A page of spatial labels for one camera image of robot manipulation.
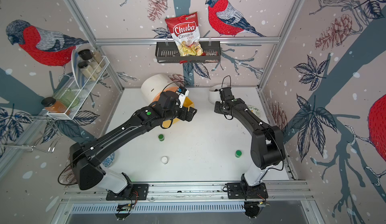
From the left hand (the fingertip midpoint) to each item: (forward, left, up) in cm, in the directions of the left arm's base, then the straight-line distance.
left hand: (192, 105), depth 74 cm
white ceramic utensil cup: (+24, -14, -19) cm, 33 cm away
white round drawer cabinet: (+22, +26, -8) cm, 35 cm away
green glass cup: (-1, +59, +7) cm, 59 cm away
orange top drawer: (+9, +21, -5) cm, 23 cm away
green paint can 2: (-15, -26, -25) cm, 39 cm away
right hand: (+11, -15, -16) cm, 24 cm away
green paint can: (-6, +20, -26) cm, 33 cm away
